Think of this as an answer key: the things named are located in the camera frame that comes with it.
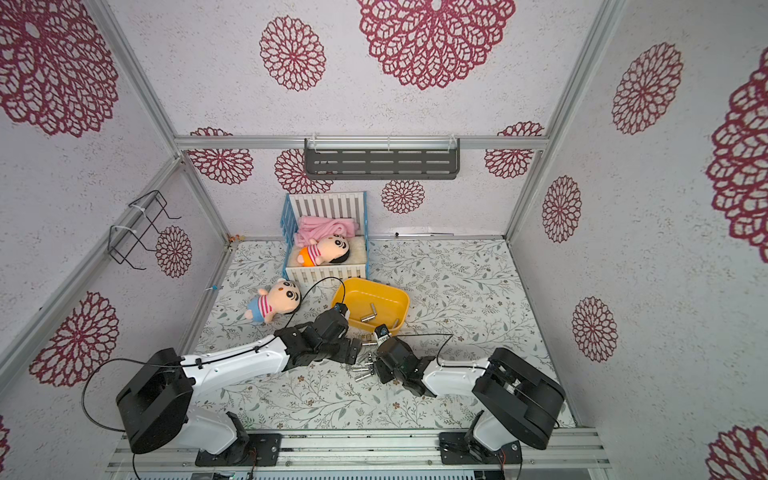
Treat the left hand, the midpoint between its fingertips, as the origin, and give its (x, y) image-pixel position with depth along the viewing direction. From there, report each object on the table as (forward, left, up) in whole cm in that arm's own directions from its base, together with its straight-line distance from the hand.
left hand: (346, 345), depth 86 cm
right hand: (-1, -12, -7) cm, 14 cm away
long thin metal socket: (+15, -8, -6) cm, 18 cm away
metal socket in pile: (-5, -5, -6) cm, 9 cm away
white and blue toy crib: (+50, +9, +10) cm, 52 cm away
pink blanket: (+43, +13, +4) cm, 46 cm away
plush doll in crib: (+32, +8, +6) cm, 33 cm away
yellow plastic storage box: (+17, -14, -6) cm, 23 cm away
